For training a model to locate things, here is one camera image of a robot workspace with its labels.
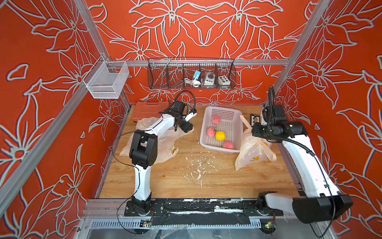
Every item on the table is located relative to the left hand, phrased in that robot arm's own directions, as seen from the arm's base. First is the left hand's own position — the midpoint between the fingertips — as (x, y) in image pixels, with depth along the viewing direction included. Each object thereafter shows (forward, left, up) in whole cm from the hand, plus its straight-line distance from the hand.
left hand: (187, 122), depth 98 cm
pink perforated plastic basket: (+7, -32, -8) cm, 33 cm away
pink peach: (+6, -20, -4) cm, 21 cm away
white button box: (+21, -23, +20) cm, 37 cm away
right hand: (-15, -35, +15) cm, 41 cm away
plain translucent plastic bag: (-12, +14, -6) cm, 19 cm away
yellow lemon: (-7, -22, -4) cm, 24 cm away
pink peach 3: (-14, -27, -4) cm, 30 cm away
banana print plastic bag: (-21, -38, +5) cm, 43 cm away
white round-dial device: (+17, -13, +23) cm, 32 cm away
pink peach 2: (-4, -16, -4) cm, 17 cm away
